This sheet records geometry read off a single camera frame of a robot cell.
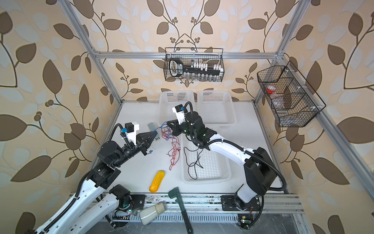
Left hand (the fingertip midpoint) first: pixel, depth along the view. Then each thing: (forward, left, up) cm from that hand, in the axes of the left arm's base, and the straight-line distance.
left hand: (156, 132), depth 63 cm
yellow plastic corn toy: (-13, +3, -30) cm, 32 cm away
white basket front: (-4, -30, -33) cm, 45 cm away
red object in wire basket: (+30, -60, -1) cm, 67 cm away
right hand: (+11, -3, -8) cm, 14 cm away
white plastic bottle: (-28, +4, -27) cm, 39 cm away
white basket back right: (+46, -34, -32) cm, 66 cm away
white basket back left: (+51, +5, -29) cm, 59 cm away
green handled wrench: (-17, -8, -32) cm, 37 cm away
